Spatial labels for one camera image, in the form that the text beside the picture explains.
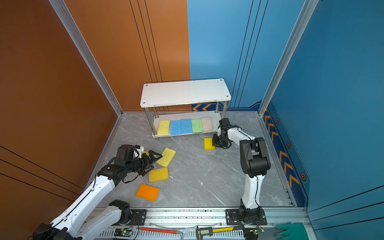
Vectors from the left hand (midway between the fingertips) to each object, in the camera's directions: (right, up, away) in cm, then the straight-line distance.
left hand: (159, 159), depth 79 cm
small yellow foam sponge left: (-4, +5, -7) cm, 10 cm away
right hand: (+31, +5, +20) cm, 37 cm away
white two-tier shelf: (+11, +33, +46) cm, 58 cm away
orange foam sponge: (-7, -19, +3) cm, 20 cm away
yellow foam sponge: (-2, -11, +8) cm, 13 cm away
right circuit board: (+49, -31, -9) cm, 59 cm away
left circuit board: (-15, -33, -8) cm, 37 cm away
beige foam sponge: (+27, +19, +27) cm, 43 cm away
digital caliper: (+26, -32, -9) cm, 42 cm away
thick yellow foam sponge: (+28, +5, +21) cm, 36 cm away
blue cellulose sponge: (+5, +17, +23) cm, 29 cm away
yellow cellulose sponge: (-3, +17, +22) cm, 27 cm away
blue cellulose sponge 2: (+13, +18, +23) cm, 32 cm away
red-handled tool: (+8, -32, -9) cm, 34 cm away
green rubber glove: (+65, -31, -11) cm, 73 cm away
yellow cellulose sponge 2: (+2, -1, +16) cm, 16 cm away
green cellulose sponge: (+20, +18, +23) cm, 36 cm away
